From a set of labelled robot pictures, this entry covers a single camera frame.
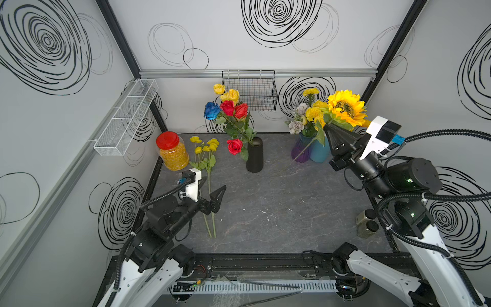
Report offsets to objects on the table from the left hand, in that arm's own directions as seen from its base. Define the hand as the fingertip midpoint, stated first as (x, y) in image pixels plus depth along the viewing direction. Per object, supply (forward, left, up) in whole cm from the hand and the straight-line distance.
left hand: (216, 183), depth 63 cm
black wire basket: (+55, -13, +2) cm, 56 cm away
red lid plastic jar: (+27, +27, -17) cm, 42 cm away
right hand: (+2, -30, +25) cm, 39 cm away
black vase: (+28, -14, -25) cm, 40 cm away
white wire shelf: (+20, +41, +2) cm, 45 cm away
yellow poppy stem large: (+38, +10, -25) cm, 47 cm away
